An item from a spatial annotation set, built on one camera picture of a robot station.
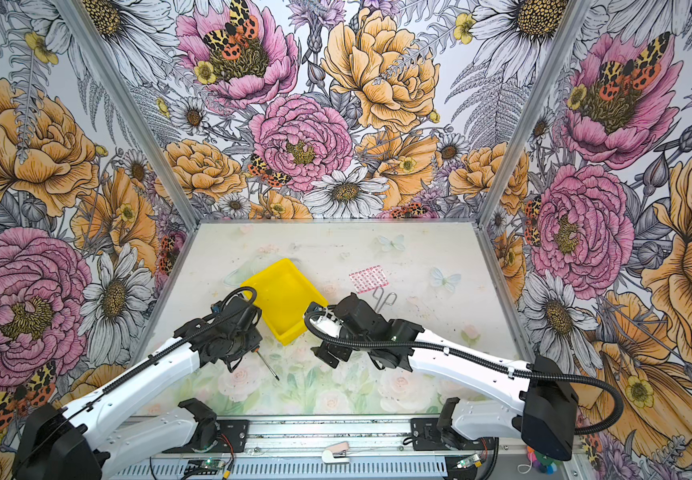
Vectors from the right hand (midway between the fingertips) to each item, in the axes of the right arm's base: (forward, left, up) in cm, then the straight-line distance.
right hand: (328, 338), depth 75 cm
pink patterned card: (+28, -12, -16) cm, 34 cm away
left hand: (+1, +22, -9) cm, 23 cm away
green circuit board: (-24, +29, -15) cm, 41 cm away
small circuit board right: (-24, -33, -16) cm, 44 cm away
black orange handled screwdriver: (+1, +20, -8) cm, 22 cm away
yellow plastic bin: (+23, +17, -15) cm, 32 cm away
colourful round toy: (-25, -50, -15) cm, 58 cm away
